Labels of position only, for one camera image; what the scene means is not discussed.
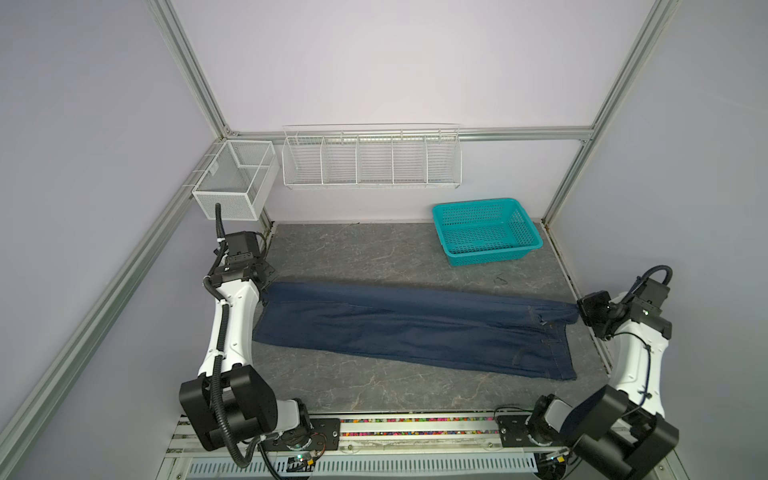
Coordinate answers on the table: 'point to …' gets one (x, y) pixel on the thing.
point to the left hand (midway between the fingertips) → (262, 280)
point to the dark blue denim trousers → (431, 329)
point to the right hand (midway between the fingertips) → (584, 307)
